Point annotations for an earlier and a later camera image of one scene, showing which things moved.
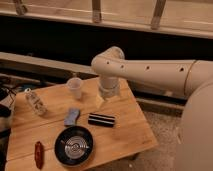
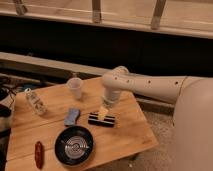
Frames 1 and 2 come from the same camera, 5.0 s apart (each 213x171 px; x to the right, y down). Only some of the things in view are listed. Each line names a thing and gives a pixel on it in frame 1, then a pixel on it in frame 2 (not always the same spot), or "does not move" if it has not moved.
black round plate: (73, 146) does not move
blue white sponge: (71, 118) does not move
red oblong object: (39, 152) does not move
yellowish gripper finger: (99, 101) to (102, 113)
